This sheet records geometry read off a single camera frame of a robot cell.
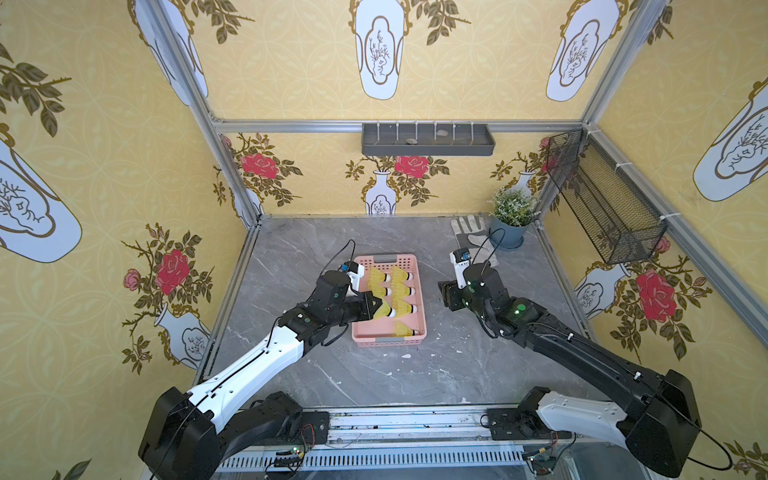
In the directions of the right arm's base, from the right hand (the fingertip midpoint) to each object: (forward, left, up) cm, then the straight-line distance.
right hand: (447, 284), depth 80 cm
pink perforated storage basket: (-7, +18, -16) cm, 25 cm away
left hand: (-6, +16, -1) cm, 17 cm away
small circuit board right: (-36, -23, -22) cm, 48 cm away
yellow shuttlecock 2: (+12, +13, -15) cm, 23 cm away
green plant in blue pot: (+30, -24, -3) cm, 39 cm away
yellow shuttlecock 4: (+6, +13, -15) cm, 21 cm away
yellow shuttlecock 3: (+6, +19, -15) cm, 25 cm away
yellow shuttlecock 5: (-7, +16, -4) cm, 18 cm away
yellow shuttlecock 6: (0, +12, -15) cm, 19 cm away
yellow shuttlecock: (+11, +21, -15) cm, 28 cm away
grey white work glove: (+33, -15, -18) cm, 41 cm away
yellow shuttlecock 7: (-7, +12, -14) cm, 20 cm away
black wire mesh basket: (+17, -48, +7) cm, 51 cm away
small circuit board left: (-39, +38, -19) cm, 58 cm away
